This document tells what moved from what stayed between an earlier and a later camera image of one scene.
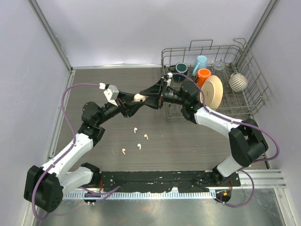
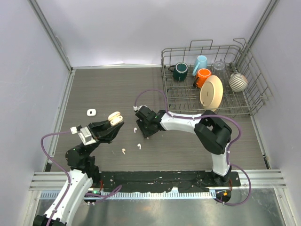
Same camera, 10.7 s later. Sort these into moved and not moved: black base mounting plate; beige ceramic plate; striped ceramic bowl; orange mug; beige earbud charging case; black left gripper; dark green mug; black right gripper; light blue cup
Moved: beige earbud charging case; black right gripper; black left gripper
Not moved: dark green mug; beige ceramic plate; light blue cup; orange mug; black base mounting plate; striped ceramic bowl
